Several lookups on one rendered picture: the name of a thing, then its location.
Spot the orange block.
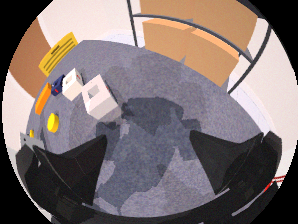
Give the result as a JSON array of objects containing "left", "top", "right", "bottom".
[{"left": 36, "top": 83, "right": 52, "bottom": 113}]

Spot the white block with red arrow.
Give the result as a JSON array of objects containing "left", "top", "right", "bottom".
[{"left": 63, "top": 68, "right": 84, "bottom": 101}]

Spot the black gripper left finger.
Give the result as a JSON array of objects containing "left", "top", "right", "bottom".
[{"left": 32, "top": 135, "right": 108, "bottom": 206}]

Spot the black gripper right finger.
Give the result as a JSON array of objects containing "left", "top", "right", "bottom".
[{"left": 189, "top": 131, "right": 263, "bottom": 196}]

